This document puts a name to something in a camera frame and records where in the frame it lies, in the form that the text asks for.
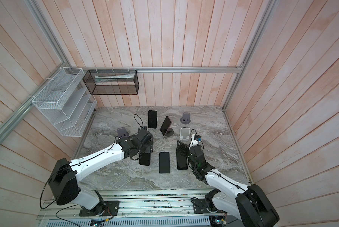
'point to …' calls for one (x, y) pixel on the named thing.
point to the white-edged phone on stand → (152, 119)
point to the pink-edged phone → (165, 125)
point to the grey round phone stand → (185, 119)
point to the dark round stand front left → (122, 133)
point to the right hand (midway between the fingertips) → (182, 142)
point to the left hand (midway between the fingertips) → (147, 147)
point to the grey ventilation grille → (156, 222)
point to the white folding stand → (184, 134)
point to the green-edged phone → (164, 162)
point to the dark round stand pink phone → (169, 132)
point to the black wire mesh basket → (112, 82)
